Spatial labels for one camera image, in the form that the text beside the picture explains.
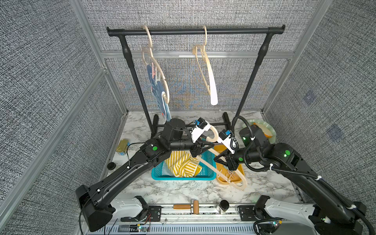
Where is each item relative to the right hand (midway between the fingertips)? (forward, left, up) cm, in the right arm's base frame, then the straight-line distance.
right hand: (216, 156), depth 61 cm
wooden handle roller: (-14, +9, -29) cm, 33 cm away
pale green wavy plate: (+23, -42, -25) cm, 55 cm away
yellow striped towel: (+6, +14, -22) cm, 27 cm away
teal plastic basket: (+3, +2, -30) cm, 30 cm away
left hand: (+4, +1, +4) cm, 6 cm away
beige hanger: (-11, -10, -3) cm, 15 cm away
